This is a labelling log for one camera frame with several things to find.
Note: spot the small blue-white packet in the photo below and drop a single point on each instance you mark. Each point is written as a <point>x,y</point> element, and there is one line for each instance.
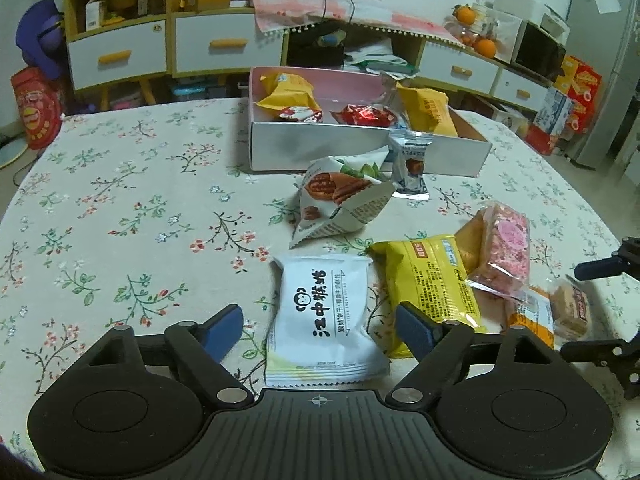
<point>410,165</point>

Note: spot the pile of papers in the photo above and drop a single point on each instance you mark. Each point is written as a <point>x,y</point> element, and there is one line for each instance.
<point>375,55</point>

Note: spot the pink cardboard box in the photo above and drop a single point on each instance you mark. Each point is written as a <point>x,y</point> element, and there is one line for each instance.
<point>325,147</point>

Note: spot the tall wooden shelf cabinet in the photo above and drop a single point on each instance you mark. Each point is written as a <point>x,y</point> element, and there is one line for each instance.
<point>70,10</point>

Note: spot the purple plush toy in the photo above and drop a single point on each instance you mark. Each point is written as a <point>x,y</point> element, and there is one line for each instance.
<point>37,30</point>

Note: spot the red-white snack packet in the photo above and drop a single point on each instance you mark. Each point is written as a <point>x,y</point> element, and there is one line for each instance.
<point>300,115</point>
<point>362,115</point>

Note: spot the round floor scale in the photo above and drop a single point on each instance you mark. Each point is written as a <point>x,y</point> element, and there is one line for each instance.
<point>10,152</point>

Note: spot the white packet black print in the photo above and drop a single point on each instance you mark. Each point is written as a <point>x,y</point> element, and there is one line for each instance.
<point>325,320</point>

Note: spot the grey fridge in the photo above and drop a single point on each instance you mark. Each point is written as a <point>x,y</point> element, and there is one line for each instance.
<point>610,60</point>

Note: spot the black microwave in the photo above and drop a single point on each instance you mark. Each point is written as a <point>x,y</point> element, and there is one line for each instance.
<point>540,52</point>

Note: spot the small plush toy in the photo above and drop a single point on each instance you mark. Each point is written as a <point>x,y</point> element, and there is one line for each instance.
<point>332,39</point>

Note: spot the black set-top box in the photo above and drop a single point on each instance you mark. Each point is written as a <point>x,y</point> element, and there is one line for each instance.
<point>315,56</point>

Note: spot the yellow packet orange label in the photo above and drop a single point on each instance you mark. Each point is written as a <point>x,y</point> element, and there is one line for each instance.
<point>430,280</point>

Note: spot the orange fruit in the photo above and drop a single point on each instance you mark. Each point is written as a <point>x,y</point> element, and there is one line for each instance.
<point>462,14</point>
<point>485,47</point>

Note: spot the low wooden TV cabinet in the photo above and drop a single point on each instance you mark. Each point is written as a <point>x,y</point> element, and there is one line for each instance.
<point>420,60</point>

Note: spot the orange snack packet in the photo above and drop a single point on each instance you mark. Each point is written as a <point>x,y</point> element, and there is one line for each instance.
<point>530,317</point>
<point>470,245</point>

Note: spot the yellow snack packet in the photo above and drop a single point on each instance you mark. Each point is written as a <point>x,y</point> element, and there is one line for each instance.
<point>287,92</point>
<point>430,110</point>

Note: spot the small white box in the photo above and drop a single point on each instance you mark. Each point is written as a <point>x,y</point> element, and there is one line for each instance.
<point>93,15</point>

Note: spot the red printed bag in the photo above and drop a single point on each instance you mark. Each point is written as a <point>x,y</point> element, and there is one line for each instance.
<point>35,105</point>

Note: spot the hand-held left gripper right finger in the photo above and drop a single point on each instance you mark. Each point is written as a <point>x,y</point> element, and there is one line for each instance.
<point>415,330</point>

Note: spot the clear biscuit packet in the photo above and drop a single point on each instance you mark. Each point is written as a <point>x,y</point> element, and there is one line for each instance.
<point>572,307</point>

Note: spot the white-blue carton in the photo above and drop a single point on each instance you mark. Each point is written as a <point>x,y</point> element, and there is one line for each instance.
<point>552,110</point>

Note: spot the white nut-print packet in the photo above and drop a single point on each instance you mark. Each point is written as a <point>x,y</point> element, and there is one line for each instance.
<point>335,195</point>

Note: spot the pink clear snack packet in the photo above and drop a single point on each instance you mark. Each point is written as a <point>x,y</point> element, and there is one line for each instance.
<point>505,250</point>

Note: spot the white printed storage cube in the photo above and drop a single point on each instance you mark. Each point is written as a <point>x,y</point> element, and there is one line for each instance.
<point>512,122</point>

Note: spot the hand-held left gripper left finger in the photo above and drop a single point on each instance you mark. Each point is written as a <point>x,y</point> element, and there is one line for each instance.
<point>222,330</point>

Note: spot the clear storage bin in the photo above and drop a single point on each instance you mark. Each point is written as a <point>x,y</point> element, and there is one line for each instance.
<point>125,97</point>
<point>187,92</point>

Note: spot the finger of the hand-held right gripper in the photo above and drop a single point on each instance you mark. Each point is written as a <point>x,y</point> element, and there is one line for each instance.
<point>590,351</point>
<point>600,267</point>

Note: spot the white cardboard box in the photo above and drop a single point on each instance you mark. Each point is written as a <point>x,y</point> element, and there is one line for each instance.
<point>515,2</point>

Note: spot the pink table runner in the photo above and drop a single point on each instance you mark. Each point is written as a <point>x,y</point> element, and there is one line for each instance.
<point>300,7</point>

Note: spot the orange snack cartons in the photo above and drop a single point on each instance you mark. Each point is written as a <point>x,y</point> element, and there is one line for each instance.
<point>580,85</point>

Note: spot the red gift box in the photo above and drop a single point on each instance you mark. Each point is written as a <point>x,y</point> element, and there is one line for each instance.
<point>540,140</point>

